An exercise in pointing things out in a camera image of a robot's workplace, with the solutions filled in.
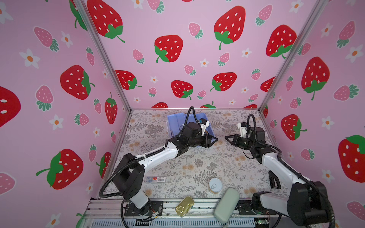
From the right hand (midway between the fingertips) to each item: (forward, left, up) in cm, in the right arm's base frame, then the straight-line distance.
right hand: (225, 137), depth 83 cm
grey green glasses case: (-33, -2, -16) cm, 36 cm away
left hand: (-5, +6, +4) cm, 9 cm away
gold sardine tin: (-36, +20, -14) cm, 43 cm away
